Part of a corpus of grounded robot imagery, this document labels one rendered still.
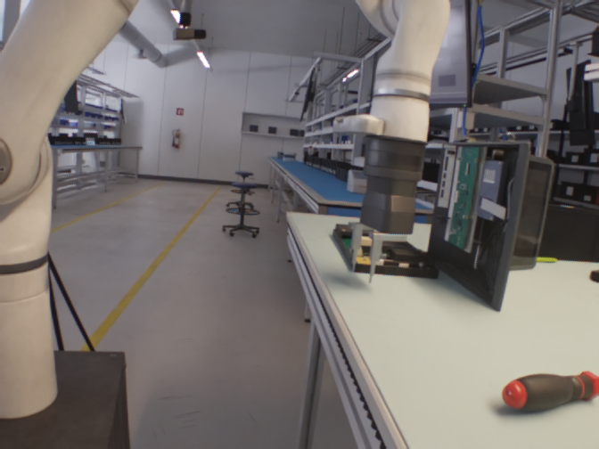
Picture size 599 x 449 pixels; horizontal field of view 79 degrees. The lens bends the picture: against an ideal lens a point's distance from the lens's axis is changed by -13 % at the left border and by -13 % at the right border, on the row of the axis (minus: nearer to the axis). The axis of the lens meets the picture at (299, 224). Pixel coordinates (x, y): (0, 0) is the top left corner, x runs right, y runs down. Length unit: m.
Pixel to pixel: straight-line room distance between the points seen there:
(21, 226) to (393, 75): 0.45
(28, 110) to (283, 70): 11.58
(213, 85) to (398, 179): 11.47
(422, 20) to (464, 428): 0.42
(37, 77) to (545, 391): 0.49
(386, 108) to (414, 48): 0.08
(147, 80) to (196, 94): 1.45
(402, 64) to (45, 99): 0.38
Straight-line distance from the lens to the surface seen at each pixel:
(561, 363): 0.45
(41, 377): 0.53
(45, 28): 0.44
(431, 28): 0.53
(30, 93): 0.43
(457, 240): 0.67
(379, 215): 0.51
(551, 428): 0.33
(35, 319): 0.50
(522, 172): 0.52
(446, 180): 0.73
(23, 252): 0.47
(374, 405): 0.32
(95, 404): 0.55
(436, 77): 2.01
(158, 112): 12.08
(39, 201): 0.51
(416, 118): 0.51
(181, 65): 12.12
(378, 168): 0.50
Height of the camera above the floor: 1.16
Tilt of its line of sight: 10 degrees down
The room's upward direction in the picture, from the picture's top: 6 degrees clockwise
